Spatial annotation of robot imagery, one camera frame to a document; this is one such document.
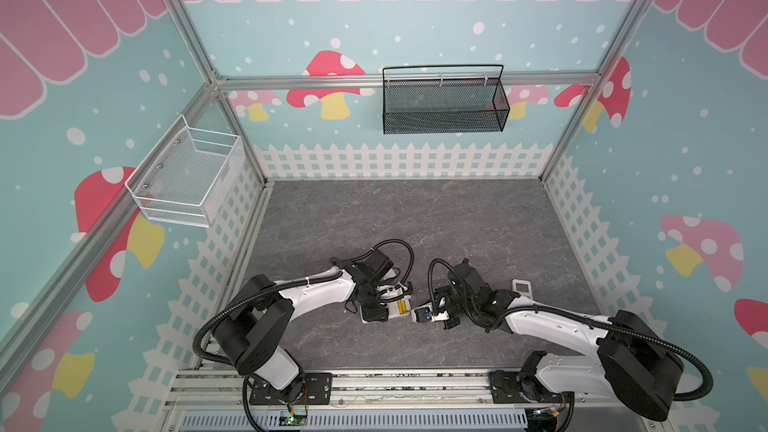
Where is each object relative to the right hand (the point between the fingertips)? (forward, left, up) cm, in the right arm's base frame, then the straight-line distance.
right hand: (421, 302), depth 83 cm
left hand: (0, +12, -5) cm, 13 cm away
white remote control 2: (+6, -31, -4) cm, 32 cm away
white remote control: (0, +6, -5) cm, 8 cm away
